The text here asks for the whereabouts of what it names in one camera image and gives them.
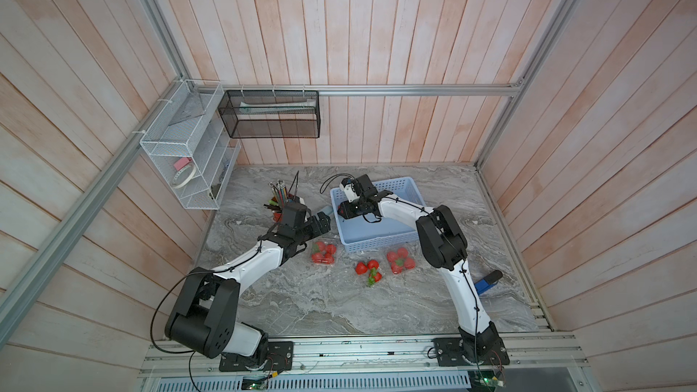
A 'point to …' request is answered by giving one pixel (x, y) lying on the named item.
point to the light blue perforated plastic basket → (357, 235)
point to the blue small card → (482, 285)
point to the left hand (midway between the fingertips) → (321, 226)
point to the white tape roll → (187, 181)
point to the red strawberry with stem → (409, 263)
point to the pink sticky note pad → (181, 162)
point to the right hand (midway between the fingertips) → (341, 209)
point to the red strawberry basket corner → (360, 268)
